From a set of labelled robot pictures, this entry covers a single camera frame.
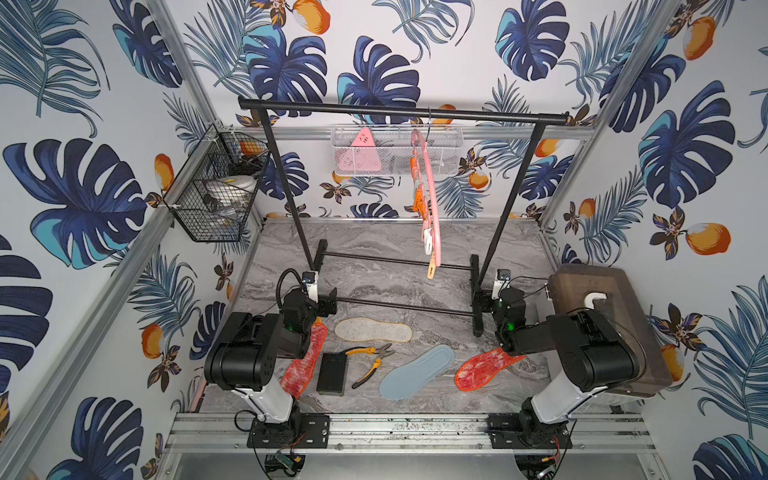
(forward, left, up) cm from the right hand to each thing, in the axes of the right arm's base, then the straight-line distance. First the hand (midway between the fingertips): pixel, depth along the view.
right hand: (495, 284), depth 96 cm
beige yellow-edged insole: (-13, +42, -6) cm, 45 cm away
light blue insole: (-29, +31, -5) cm, 43 cm away
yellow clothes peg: (-17, +25, +31) cm, 43 cm away
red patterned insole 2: (-25, +8, -6) cm, 27 cm away
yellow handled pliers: (-20, +36, -5) cm, 42 cm away
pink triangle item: (+26, +43, +30) cm, 58 cm away
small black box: (-27, +50, -5) cm, 57 cm away
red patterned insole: (-27, +59, -5) cm, 65 cm away
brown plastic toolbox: (-8, -15, +13) cm, 21 cm away
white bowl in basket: (+9, +76, +30) cm, 82 cm away
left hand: (-2, +56, +2) cm, 56 cm away
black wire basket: (+30, +90, +29) cm, 99 cm away
